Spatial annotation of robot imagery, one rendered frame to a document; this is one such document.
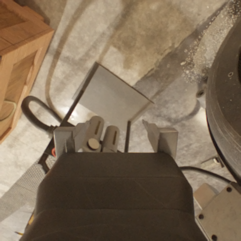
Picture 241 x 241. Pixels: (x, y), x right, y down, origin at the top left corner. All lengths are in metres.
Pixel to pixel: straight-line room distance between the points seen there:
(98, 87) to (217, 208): 0.84
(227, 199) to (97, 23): 0.83
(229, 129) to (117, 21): 0.70
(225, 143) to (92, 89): 0.82
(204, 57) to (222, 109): 0.60
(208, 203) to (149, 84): 0.73
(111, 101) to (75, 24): 0.45
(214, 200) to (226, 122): 0.14
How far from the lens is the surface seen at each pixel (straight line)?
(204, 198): 0.39
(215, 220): 0.35
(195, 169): 1.11
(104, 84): 1.00
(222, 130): 0.37
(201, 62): 0.97
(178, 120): 1.14
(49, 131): 0.68
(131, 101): 1.03
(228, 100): 0.41
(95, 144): 0.68
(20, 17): 0.92
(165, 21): 0.89
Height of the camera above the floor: 0.88
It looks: 51 degrees down
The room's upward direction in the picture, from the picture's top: 170 degrees counter-clockwise
